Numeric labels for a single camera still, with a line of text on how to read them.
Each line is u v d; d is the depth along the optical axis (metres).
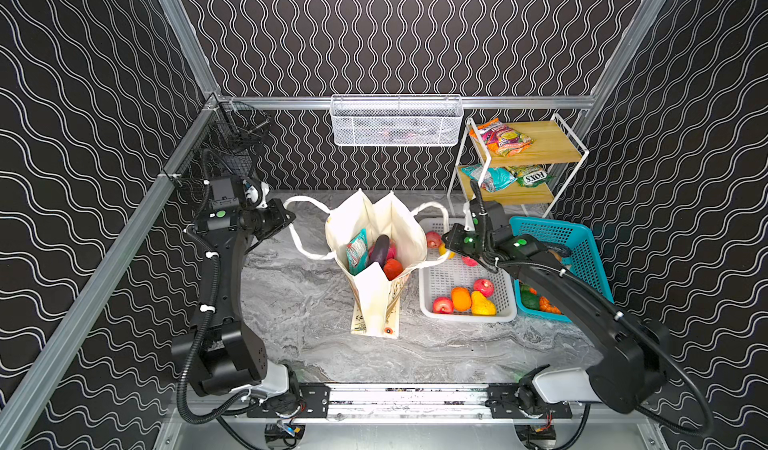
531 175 1.00
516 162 0.84
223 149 0.98
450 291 0.91
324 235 0.77
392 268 0.86
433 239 0.96
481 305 0.84
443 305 0.85
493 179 1.00
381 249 0.89
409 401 0.76
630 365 0.40
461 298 0.87
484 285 0.90
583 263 0.94
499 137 0.85
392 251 0.95
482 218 0.60
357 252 0.86
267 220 0.67
